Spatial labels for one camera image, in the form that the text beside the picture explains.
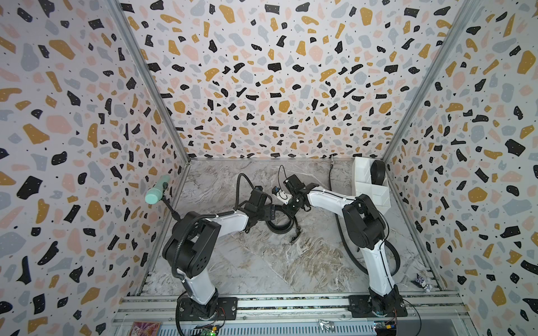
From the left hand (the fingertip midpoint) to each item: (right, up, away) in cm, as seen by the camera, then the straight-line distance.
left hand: (271, 209), depth 96 cm
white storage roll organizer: (+49, +16, +20) cm, 55 cm away
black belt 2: (+6, -8, -4) cm, 11 cm away
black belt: (+53, +17, +10) cm, 57 cm away
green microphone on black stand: (-34, +9, -31) cm, 47 cm away
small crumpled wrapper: (+57, -25, -18) cm, 64 cm away
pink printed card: (-40, -35, -27) cm, 60 cm away
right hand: (+8, 0, +4) cm, 9 cm away
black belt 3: (+52, -18, -11) cm, 56 cm away
